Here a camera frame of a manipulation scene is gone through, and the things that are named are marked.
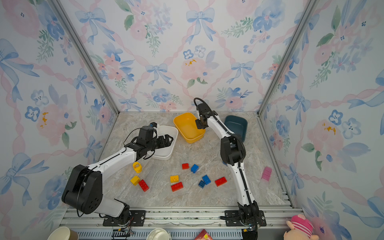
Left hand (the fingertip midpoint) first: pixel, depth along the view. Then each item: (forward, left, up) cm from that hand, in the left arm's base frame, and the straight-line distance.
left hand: (168, 138), depth 88 cm
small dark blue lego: (-22, -20, -13) cm, 32 cm away
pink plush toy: (-43, -63, -7) cm, 77 cm away
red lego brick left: (-24, +12, -13) cm, 30 cm away
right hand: (+20, -20, -9) cm, 30 cm away
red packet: (-46, -20, -10) cm, 51 cm away
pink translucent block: (-16, -58, -13) cm, 61 cm away
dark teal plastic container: (+21, -46, -12) cm, 52 cm away
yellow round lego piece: (-15, +18, -12) cm, 26 cm away
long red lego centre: (-24, -6, -13) cm, 28 cm away
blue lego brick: (-13, -15, -13) cm, 24 cm away
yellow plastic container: (+22, -9, -14) cm, 28 cm away
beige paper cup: (-46, +40, -6) cm, 61 cm away
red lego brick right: (-21, -30, -13) cm, 39 cm away
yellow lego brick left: (-21, +17, -12) cm, 30 cm away
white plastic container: (-4, +3, -10) cm, 11 cm away
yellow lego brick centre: (-19, -4, -13) cm, 24 cm away
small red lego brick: (-11, -10, -15) cm, 21 cm away
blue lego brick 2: (-20, -23, -13) cm, 33 cm away
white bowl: (-45, +1, -14) cm, 47 cm away
